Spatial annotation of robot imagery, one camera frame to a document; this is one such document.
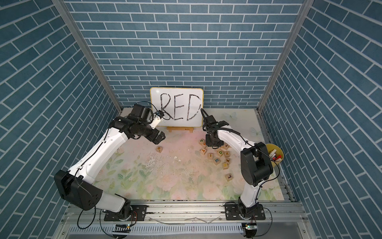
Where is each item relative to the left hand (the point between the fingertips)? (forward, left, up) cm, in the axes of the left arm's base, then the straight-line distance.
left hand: (161, 132), depth 79 cm
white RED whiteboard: (+24, -9, -4) cm, 26 cm away
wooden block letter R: (+2, +5, -21) cm, 21 cm away
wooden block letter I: (-4, -28, -19) cm, 34 cm away
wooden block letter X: (-2, -38, -20) cm, 43 cm away
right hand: (+2, -29, -15) cm, 33 cm away
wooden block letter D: (-1, -34, -19) cm, 39 cm away
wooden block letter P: (+7, -22, -20) cm, 30 cm away
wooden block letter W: (-6, -38, -20) cm, 43 cm away
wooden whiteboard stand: (+15, -8, -16) cm, 24 cm away
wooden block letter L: (-17, -38, -20) cm, 46 cm away
